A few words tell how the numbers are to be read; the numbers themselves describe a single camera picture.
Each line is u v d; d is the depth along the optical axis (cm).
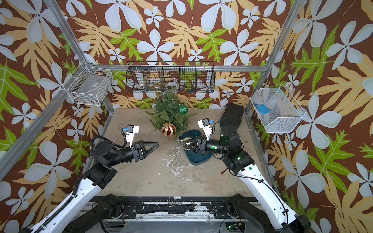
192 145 62
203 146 56
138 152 55
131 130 57
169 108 78
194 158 88
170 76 97
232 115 116
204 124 58
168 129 71
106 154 49
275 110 84
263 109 86
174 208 76
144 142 58
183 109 75
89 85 85
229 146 51
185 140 62
